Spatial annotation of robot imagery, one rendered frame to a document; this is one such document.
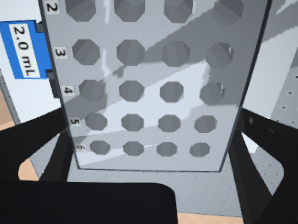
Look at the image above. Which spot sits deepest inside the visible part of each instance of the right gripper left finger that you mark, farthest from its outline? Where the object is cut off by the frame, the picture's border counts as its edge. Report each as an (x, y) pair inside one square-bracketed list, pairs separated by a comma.
[(19, 142)]

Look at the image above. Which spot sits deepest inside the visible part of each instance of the grey rectangular plate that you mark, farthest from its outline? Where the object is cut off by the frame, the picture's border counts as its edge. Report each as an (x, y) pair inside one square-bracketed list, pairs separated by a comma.
[(201, 193)]

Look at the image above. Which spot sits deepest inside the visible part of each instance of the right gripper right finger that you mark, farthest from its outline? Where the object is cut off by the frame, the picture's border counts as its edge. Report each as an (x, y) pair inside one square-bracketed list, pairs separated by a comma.
[(281, 142)]

